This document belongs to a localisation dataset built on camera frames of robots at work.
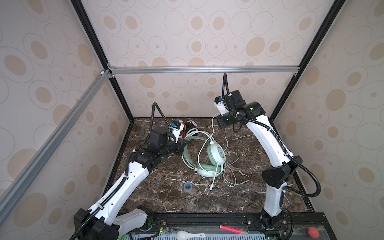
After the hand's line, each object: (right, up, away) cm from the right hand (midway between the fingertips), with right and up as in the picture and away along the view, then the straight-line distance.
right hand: (219, 120), depth 78 cm
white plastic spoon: (-18, -54, -10) cm, 58 cm away
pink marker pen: (+6, -53, -7) cm, 54 cm away
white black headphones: (-15, -3, +25) cm, 29 cm away
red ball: (+42, -53, -10) cm, 68 cm away
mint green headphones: (-4, -15, -18) cm, 24 cm away
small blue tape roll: (-17, -38, +7) cm, 42 cm away
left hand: (-14, -10, -8) cm, 19 cm away
